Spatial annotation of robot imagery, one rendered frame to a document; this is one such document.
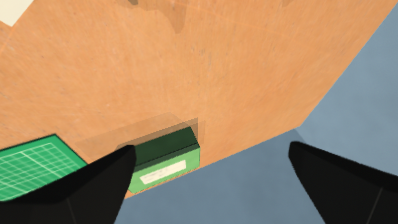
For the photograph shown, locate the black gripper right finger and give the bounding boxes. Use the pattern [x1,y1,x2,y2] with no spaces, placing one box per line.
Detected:
[288,141,398,224]

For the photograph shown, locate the green cutting mat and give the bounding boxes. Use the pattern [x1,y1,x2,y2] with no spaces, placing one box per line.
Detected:
[0,134,88,201]

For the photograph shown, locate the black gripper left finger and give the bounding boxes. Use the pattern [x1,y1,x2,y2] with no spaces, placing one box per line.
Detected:
[0,145,136,224]

